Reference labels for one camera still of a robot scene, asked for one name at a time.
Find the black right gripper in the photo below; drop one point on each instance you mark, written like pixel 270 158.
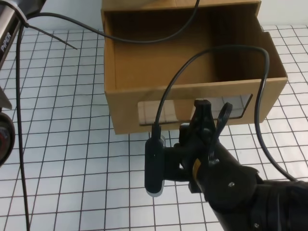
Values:
pixel 226 185

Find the brown cardboard drawer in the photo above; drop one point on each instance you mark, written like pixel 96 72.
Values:
pixel 136 75

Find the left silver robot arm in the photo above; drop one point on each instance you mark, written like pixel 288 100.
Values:
pixel 13 13

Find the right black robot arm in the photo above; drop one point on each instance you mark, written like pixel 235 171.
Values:
pixel 280 206

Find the white grid tablecloth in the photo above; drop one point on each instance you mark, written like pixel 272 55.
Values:
pixel 80 176

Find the brown cardboard box shell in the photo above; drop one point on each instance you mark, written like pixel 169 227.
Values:
pixel 153 27

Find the black zip tie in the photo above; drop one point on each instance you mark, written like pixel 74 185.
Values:
pixel 27 25

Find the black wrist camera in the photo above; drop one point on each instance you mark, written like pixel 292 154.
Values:
pixel 154 166

